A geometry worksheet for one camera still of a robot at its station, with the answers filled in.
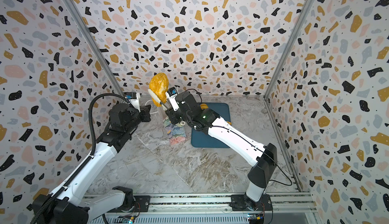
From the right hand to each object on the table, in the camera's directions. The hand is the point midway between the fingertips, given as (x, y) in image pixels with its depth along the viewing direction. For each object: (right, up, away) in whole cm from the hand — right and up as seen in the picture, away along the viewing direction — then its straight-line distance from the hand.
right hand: (165, 107), depth 69 cm
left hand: (-9, +2, +5) cm, 11 cm away
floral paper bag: (0, -15, +21) cm, 26 cm away
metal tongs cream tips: (-4, +4, +1) cm, 5 cm away
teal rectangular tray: (+16, -20, +29) cm, 39 cm away
